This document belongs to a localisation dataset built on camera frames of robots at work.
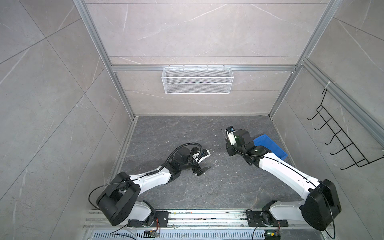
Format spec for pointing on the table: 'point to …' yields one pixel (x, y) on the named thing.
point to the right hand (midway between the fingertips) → (228, 141)
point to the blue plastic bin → (265, 141)
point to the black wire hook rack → (357, 155)
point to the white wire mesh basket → (197, 80)
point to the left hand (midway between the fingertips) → (206, 155)
